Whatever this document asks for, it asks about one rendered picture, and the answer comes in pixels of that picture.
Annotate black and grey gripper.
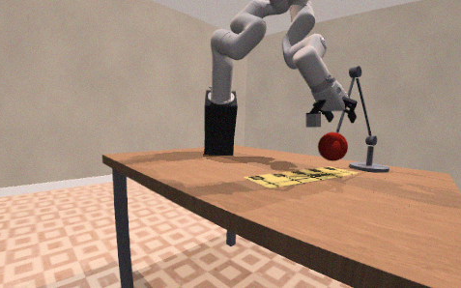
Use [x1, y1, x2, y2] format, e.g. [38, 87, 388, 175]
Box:
[311, 80, 357, 124]

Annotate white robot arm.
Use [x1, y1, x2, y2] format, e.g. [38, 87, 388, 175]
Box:
[208, 0, 335, 128]

